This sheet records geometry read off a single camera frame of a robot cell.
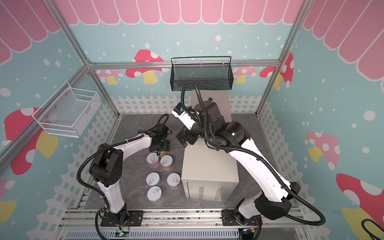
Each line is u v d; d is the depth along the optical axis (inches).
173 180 31.9
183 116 19.2
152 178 32.1
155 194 30.4
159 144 29.9
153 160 35.2
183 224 29.0
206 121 16.3
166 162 34.8
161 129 31.3
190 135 20.5
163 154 35.3
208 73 37.4
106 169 19.9
